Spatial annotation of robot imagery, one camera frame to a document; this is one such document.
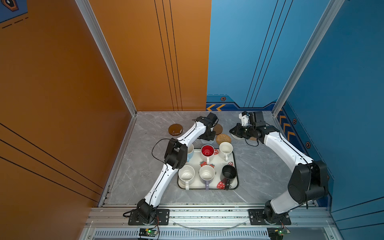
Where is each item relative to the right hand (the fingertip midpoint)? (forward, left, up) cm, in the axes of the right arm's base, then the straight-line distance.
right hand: (229, 130), depth 86 cm
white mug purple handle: (-18, +13, -17) cm, 28 cm away
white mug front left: (-20, +25, -17) cm, 36 cm away
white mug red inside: (-5, +12, -15) cm, 20 cm away
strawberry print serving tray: (-19, +6, -17) cm, 26 cm away
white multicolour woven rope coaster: (-7, -3, +3) cm, 8 cm away
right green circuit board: (-47, -19, -20) cm, 55 cm away
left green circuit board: (-46, +45, -20) cm, 67 cm away
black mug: (-20, +1, -16) cm, 26 cm away
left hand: (+7, +10, -17) cm, 21 cm away
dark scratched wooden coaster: (+15, +35, -16) cm, 41 cm away
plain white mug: (-4, 0, -13) cm, 14 cm away
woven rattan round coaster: (+8, +1, -18) cm, 19 cm away
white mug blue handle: (-8, +23, -8) cm, 25 cm away
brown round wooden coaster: (+17, +3, -18) cm, 25 cm away
